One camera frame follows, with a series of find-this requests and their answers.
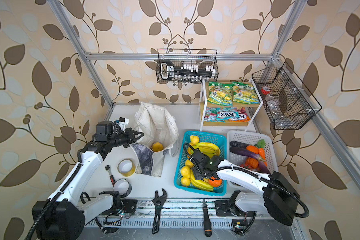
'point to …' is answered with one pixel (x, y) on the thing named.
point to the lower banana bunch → (203, 183)
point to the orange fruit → (215, 183)
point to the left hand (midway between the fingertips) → (144, 133)
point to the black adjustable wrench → (159, 200)
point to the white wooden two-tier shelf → (250, 109)
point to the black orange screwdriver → (207, 228)
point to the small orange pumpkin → (252, 162)
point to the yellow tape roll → (129, 173)
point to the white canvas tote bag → (160, 133)
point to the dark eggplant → (236, 144)
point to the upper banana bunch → (208, 149)
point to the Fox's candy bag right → (243, 116)
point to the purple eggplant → (247, 152)
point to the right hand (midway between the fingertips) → (200, 172)
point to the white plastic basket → (250, 138)
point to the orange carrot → (260, 145)
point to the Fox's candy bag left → (221, 114)
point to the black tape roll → (123, 186)
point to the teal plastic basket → (217, 140)
